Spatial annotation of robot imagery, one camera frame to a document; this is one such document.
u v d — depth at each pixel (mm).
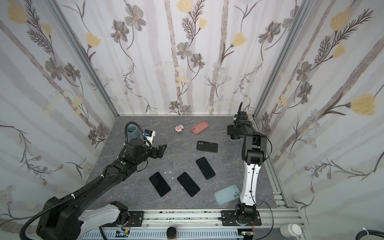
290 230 640
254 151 629
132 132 1020
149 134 702
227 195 824
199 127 1147
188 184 860
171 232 622
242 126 816
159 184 865
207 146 1016
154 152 718
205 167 926
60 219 418
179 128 1099
